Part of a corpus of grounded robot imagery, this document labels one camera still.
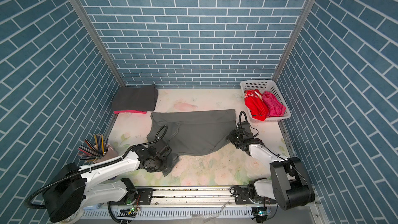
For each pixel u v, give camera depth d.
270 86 1.13
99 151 0.80
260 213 0.70
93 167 0.46
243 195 0.74
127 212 0.71
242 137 0.71
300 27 0.86
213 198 0.75
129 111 1.06
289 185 0.42
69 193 0.40
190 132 0.94
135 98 1.10
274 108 0.99
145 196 0.74
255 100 0.96
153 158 0.64
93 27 0.87
